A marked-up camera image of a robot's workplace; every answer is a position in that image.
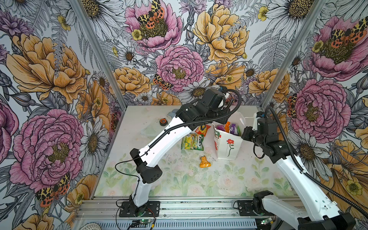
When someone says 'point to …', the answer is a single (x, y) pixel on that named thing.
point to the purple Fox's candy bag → (232, 128)
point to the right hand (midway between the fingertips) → (244, 133)
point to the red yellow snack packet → (202, 130)
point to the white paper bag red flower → (228, 134)
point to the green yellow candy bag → (192, 141)
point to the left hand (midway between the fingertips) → (224, 117)
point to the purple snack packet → (221, 127)
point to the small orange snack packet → (204, 163)
